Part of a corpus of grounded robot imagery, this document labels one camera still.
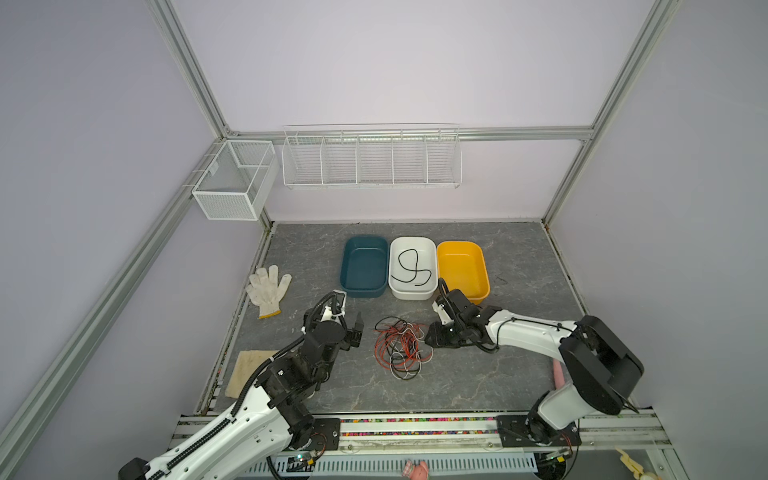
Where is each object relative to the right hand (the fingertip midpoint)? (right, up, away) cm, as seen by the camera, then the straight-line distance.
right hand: (430, 342), depth 88 cm
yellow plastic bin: (+13, +22, +18) cm, 31 cm away
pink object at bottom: (-5, -23, -21) cm, 31 cm away
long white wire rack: (-17, +59, +11) cm, 62 cm away
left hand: (-24, +11, -12) cm, 29 cm away
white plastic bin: (-4, +21, +17) cm, 28 cm away
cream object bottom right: (+45, -23, -19) cm, 54 cm away
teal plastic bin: (-21, +22, +17) cm, 35 cm away
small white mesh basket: (-63, +51, +11) cm, 82 cm away
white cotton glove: (-55, +13, +14) cm, 58 cm away
